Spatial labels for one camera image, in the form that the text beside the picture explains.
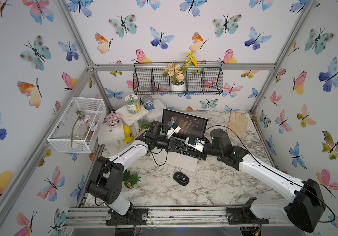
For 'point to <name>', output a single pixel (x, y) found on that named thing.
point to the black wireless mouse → (181, 178)
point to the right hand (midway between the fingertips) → (191, 142)
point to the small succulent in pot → (143, 124)
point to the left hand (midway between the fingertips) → (185, 148)
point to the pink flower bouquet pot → (113, 119)
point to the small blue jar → (148, 102)
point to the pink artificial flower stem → (81, 118)
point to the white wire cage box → (78, 130)
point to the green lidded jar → (133, 105)
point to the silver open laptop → (191, 126)
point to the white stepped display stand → (106, 135)
